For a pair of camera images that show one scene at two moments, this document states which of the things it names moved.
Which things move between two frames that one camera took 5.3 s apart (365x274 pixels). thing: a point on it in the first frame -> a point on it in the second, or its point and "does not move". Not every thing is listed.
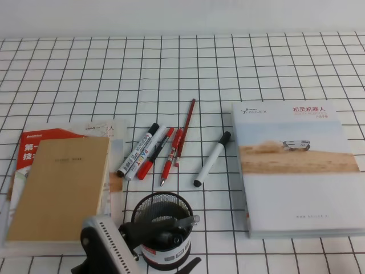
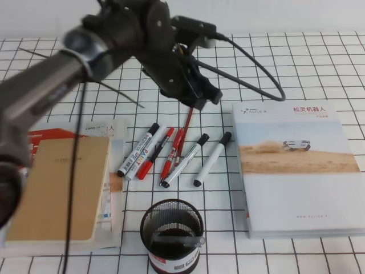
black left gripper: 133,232 -> 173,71
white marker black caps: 213,160 does not move
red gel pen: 176,140 does not move
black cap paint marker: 136,150 does not move
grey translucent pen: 190,221 -> 189,241
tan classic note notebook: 63,188 does not move
